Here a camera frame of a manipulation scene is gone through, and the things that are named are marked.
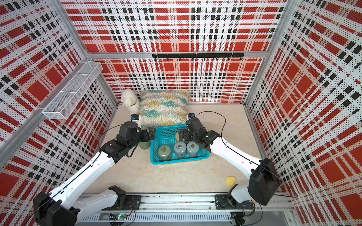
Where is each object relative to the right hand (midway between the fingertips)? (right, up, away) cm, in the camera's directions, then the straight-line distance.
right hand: (188, 131), depth 81 cm
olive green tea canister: (-14, -13, +3) cm, 20 cm away
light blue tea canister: (+3, -11, +3) cm, 12 cm away
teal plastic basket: (-16, -5, +17) cm, 24 cm away
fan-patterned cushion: (-18, +15, +15) cm, 28 cm away
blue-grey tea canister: (-5, -11, +3) cm, 12 cm away
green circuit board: (-36, -42, -11) cm, 56 cm away
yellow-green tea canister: (-7, -4, +10) cm, 13 cm away
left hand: (-22, +1, -1) cm, 22 cm away
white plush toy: (-42, +20, +18) cm, 50 cm away
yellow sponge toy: (+24, -28, -2) cm, 37 cm away
